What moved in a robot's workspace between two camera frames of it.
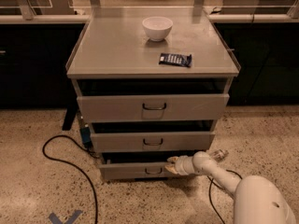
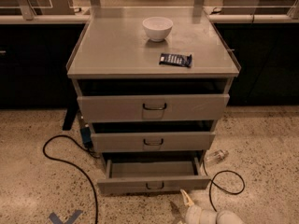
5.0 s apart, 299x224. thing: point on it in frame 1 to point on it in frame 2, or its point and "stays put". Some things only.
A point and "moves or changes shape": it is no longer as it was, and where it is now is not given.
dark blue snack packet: x=173 y=59 stays put
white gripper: x=181 y=166 to x=193 y=214
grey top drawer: x=150 y=107 stays put
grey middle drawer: x=149 y=142 stays put
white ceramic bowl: x=157 y=27 stays put
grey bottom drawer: x=141 y=170 moves or changes shape
